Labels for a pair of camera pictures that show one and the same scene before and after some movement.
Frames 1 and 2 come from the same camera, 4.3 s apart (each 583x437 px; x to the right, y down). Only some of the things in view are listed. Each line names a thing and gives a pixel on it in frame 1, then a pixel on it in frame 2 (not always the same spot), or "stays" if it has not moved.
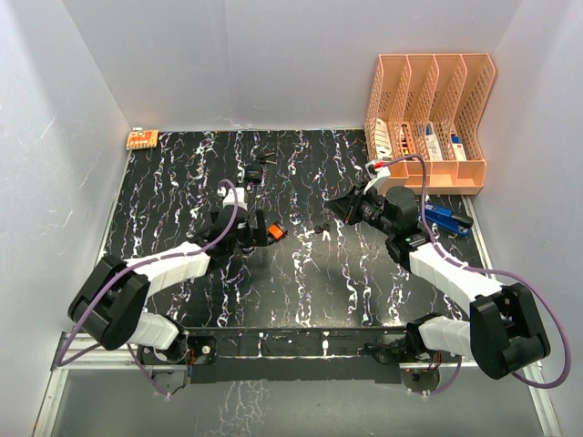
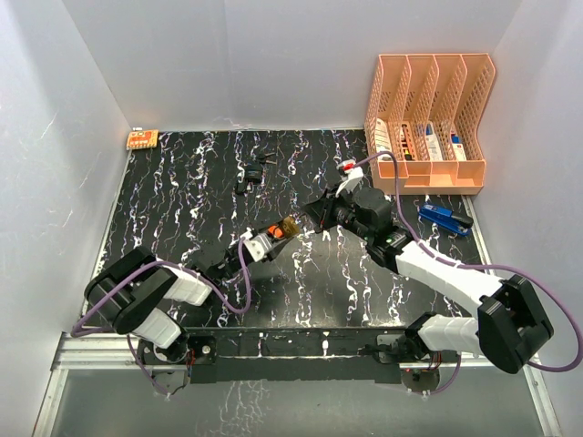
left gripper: x=255 y=237 -> x=275 y=248
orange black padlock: x=275 y=231 stays
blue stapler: x=445 y=219 stays
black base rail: x=290 y=355 stays
